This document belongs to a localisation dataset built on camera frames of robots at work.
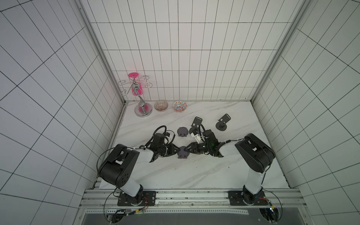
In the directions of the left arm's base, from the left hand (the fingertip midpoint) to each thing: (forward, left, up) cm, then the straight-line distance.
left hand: (177, 151), depth 89 cm
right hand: (+3, -6, +2) cm, 7 cm away
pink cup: (+34, +28, +25) cm, 51 cm away
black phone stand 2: (+20, -14, +7) cm, 25 cm away
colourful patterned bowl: (+39, 0, +1) cm, 39 cm away
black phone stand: (+20, -32, +2) cm, 38 cm away
